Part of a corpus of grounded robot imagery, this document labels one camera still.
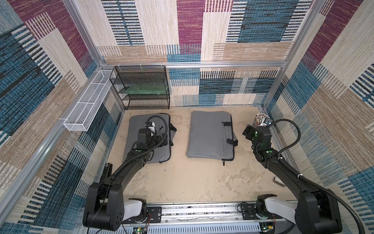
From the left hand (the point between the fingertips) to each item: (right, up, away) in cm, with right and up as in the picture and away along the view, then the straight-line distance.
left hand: (160, 135), depth 88 cm
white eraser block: (+50, -14, -34) cm, 62 cm away
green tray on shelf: (-11, +28, +6) cm, 31 cm away
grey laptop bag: (+1, -12, +3) cm, 12 cm away
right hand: (+55, +3, -3) cm, 56 cm away
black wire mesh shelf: (-18, +37, +20) cm, 46 cm away
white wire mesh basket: (-51, +10, +3) cm, 52 cm away
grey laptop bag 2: (+32, -2, +13) cm, 34 cm away
